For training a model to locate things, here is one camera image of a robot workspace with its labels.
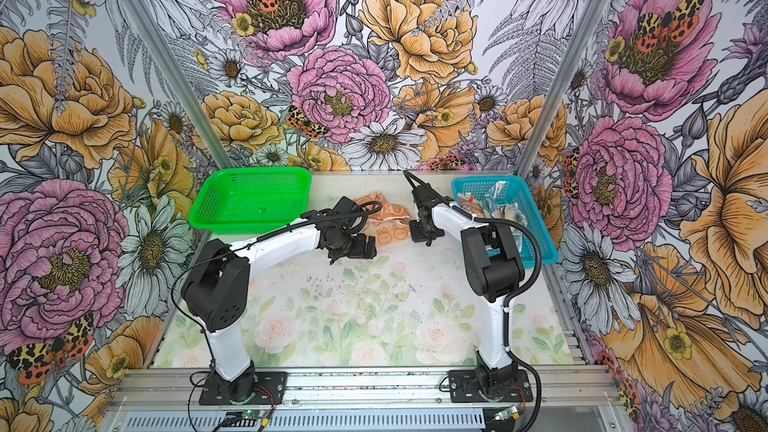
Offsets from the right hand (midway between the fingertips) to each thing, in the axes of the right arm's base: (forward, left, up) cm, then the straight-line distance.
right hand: (423, 242), depth 100 cm
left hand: (-9, +20, +5) cm, 23 cm away
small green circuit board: (-45, +44, -1) cm, 63 cm away
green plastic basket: (+21, +69, -1) cm, 72 cm away
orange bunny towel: (+8, +11, 0) cm, 14 cm away
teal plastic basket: (+18, -34, +4) cm, 38 cm away
